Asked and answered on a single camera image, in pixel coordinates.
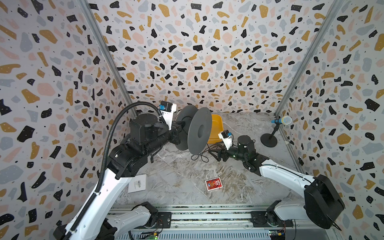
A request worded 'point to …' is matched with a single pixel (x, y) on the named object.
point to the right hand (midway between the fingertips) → (211, 145)
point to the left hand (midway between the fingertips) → (184, 120)
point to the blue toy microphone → (285, 120)
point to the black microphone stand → (269, 140)
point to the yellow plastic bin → (217, 128)
